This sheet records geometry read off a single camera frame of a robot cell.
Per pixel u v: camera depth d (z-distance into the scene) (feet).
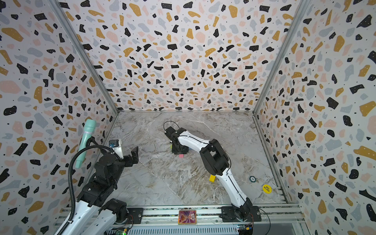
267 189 2.74
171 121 3.82
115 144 1.99
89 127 2.25
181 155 3.11
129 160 2.14
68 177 1.50
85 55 2.82
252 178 2.87
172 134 2.49
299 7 2.39
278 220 2.46
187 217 2.36
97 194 1.62
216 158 1.94
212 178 2.81
